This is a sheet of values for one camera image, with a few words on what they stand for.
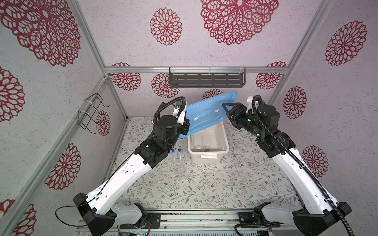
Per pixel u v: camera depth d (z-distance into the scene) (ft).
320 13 2.31
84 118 2.40
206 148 3.26
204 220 2.49
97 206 1.24
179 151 2.74
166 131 1.41
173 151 2.72
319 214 1.24
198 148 3.28
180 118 1.73
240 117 1.83
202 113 2.40
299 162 1.37
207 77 3.03
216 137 3.50
